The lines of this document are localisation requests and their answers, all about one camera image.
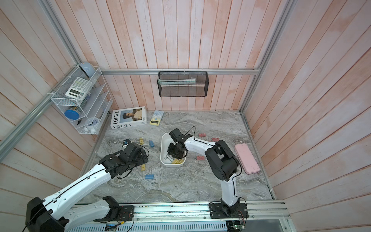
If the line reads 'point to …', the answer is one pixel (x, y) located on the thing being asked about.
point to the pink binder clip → (200, 158)
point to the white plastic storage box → (166, 159)
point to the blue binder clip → (151, 143)
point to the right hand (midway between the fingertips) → (168, 154)
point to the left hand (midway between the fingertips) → (139, 160)
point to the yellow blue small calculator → (156, 118)
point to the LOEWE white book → (128, 117)
